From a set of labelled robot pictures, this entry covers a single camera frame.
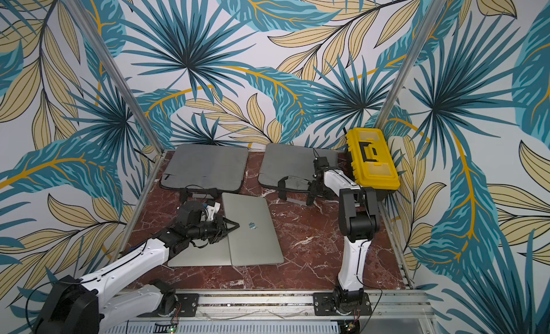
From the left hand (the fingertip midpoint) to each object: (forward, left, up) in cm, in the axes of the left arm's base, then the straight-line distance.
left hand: (238, 228), depth 78 cm
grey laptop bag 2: (+38, -20, -9) cm, 44 cm away
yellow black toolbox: (+32, -56, +3) cm, 64 cm away
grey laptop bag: (+39, +15, -13) cm, 44 cm away
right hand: (+24, -35, -11) cm, 44 cm away
